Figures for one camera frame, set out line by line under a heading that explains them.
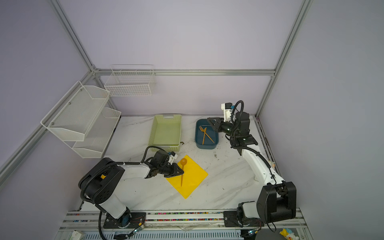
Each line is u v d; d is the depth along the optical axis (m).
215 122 0.67
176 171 0.80
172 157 0.88
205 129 1.11
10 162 0.51
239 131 0.60
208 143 1.05
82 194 0.43
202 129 1.11
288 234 0.67
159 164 0.75
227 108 0.68
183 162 0.93
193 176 0.89
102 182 0.46
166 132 1.14
